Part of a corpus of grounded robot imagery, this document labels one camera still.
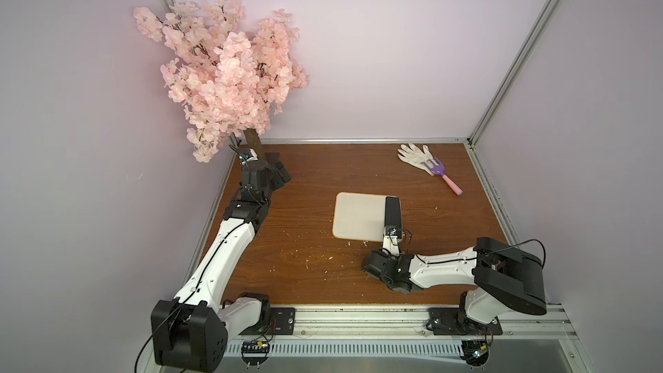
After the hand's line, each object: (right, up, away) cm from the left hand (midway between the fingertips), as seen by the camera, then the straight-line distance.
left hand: (272, 167), depth 80 cm
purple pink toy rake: (+65, -1, +29) cm, 71 cm away
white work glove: (+56, +4, +33) cm, 66 cm away
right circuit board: (+59, -51, -11) cm, 79 cm away
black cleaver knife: (+42, -18, +15) cm, 48 cm away
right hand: (+37, -28, +7) cm, 47 cm away
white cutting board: (+29, -19, +16) cm, 39 cm away
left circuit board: (-3, -53, -8) cm, 54 cm away
